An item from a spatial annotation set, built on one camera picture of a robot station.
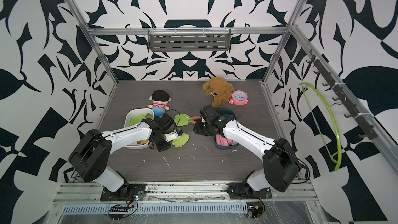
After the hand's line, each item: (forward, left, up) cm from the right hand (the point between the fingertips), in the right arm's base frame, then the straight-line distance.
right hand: (194, 127), depth 83 cm
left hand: (-3, +16, -10) cm, 19 cm away
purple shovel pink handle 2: (-5, -19, -7) cm, 21 cm away
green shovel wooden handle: (+11, +8, -9) cm, 16 cm away
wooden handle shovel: (-4, +7, -8) cm, 11 cm away
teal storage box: (+14, -21, -7) cm, 26 cm away
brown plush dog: (+23, -15, +5) cm, 28 cm away
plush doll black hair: (+22, +22, -3) cm, 31 cm away
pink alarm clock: (+28, -30, -10) cm, 42 cm away
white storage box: (+11, +38, -8) cm, 40 cm away
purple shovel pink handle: (-4, -15, -9) cm, 18 cm away
